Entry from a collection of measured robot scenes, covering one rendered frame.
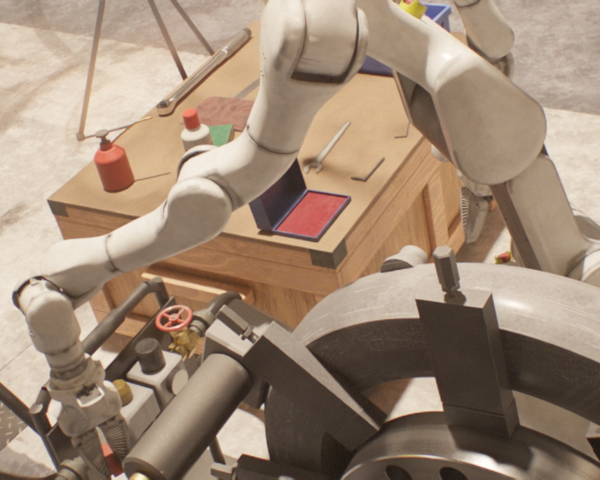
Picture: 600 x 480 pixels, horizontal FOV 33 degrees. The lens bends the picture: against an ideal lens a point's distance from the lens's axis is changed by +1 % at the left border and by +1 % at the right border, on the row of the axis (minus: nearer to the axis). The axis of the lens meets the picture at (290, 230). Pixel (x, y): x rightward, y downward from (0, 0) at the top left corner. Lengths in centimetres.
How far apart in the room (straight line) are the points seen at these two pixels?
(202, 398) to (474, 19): 86
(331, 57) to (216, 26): 324
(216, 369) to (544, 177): 65
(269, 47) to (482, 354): 42
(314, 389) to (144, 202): 120
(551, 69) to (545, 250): 188
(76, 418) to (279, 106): 66
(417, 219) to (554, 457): 139
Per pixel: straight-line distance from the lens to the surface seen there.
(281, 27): 116
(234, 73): 287
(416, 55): 148
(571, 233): 179
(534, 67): 363
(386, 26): 145
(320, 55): 118
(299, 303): 226
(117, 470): 174
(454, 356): 111
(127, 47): 445
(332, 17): 118
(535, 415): 189
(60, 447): 187
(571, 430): 187
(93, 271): 148
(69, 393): 159
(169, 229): 138
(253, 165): 129
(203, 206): 132
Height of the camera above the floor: 170
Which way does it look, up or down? 35 degrees down
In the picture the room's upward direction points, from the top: 14 degrees counter-clockwise
